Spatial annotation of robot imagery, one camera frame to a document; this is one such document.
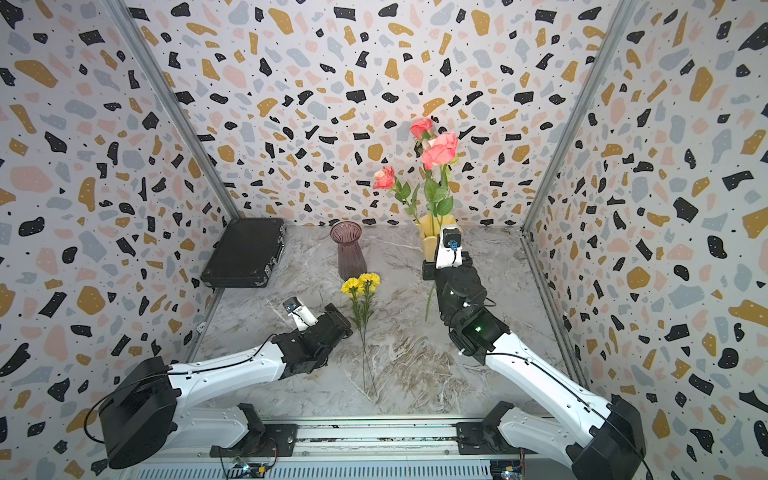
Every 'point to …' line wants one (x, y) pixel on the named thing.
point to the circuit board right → (509, 469)
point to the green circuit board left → (248, 470)
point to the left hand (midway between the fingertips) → (331, 314)
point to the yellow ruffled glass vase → (429, 227)
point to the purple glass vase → (351, 263)
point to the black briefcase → (245, 253)
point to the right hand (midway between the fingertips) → (444, 238)
